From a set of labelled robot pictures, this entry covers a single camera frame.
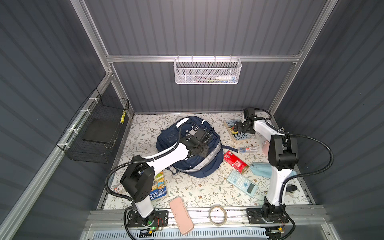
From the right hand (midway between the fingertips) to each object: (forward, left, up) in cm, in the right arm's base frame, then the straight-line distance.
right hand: (243, 128), depth 103 cm
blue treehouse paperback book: (-39, +53, -2) cm, 66 cm away
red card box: (-23, +8, -5) cm, 25 cm away
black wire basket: (-24, +83, +25) cm, 89 cm away
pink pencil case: (-52, +40, -3) cm, 66 cm away
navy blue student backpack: (-30, +31, +3) cm, 43 cm away
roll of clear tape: (-52, +18, -6) cm, 55 cm away
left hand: (-19, +28, +6) cm, 34 cm away
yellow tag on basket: (-9, +74, +21) cm, 77 cm away
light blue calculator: (-37, +6, -4) cm, 38 cm away
